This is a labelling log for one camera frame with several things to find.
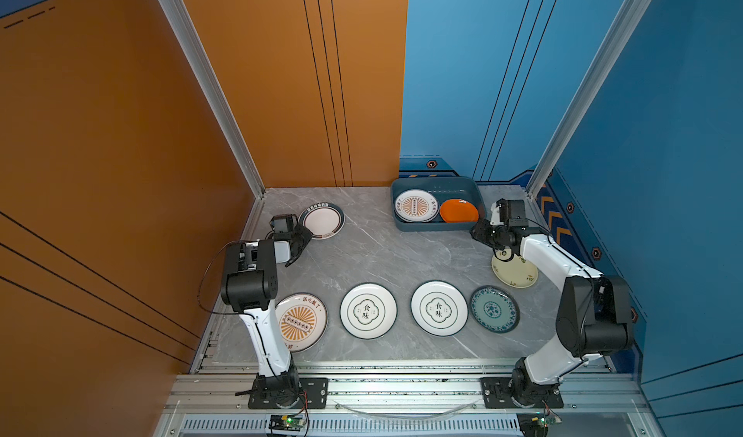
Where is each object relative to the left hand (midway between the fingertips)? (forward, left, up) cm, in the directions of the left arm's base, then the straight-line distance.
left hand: (309, 228), depth 106 cm
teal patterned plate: (-30, -62, -1) cm, 68 cm away
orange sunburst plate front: (-33, -4, -1) cm, 34 cm away
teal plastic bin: (+22, -54, 0) cm, 58 cm away
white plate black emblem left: (-30, -23, -1) cm, 38 cm away
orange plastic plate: (+8, -56, +2) cm, 57 cm away
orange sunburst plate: (+12, -40, 0) cm, 42 cm away
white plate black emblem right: (-29, -45, -1) cm, 54 cm away
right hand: (-8, -57, +10) cm, 58 cm away
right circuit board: (-58, -66, -3) cm, 88 cm away
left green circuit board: (-58, -4, -3) cm, 58 cm away
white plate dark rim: (+5, -5, -1) cm, 7 cm away
